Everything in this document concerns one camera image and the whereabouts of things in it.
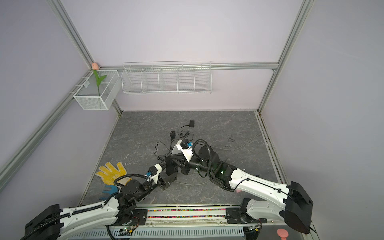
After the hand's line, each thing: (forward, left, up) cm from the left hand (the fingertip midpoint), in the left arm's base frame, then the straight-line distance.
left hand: (173, 168), depth 73 cm
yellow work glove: (+7, +39, -17) cm, 43 cm away
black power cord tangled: (+32, -5, -17) cm, 37 cm away
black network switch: (-2, 0, +5) cm, 5 cm away
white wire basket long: (+59, +4, +13) cm, 60 cm away
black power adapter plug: (+31, +4, -14) cm, 34 cm away
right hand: (+1, 0, +9) cm, 9 cm away
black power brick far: (+42, -10, -17) cm, 46 cm away
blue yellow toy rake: (-3, +35, -16) cm, 39 cm away
